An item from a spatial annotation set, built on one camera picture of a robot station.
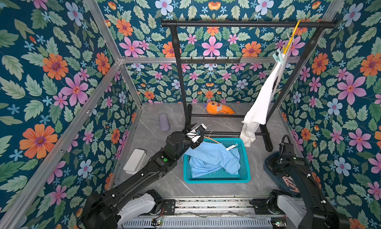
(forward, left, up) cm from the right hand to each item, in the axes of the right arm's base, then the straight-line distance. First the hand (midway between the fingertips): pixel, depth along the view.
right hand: (270, 164), depth 83 cm
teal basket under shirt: (-6, +27, -5) cm, 28 cm away
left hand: (+8, +40, +24) cm, 47 cm away
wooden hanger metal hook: (+12, +34, +7) cm, 37 cm away
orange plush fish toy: (+41, +32, +4) cm, 52 cm away
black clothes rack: (+29, -6, -3) cm, 30 cm away
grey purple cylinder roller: (+31, +68, -2) cm, 75 cm away
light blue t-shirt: (+2, +36, +4) cm, 36 cm away
